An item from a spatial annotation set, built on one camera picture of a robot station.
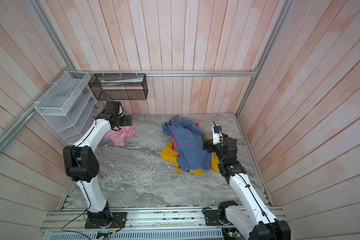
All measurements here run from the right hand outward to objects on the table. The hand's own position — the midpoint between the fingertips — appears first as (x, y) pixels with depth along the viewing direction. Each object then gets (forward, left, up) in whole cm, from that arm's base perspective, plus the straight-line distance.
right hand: (211, 134), depth 79 cm
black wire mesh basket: (+27, +55, +11) cm, 62 cm away
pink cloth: (+10, +59, -17) cm, 62 cm away
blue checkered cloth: (-6, +10, -13) cm, 18 cm away
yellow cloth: (0, +23, -23) cm, 33 cm away
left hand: (+13, +53, -6) cm, 55 cm away
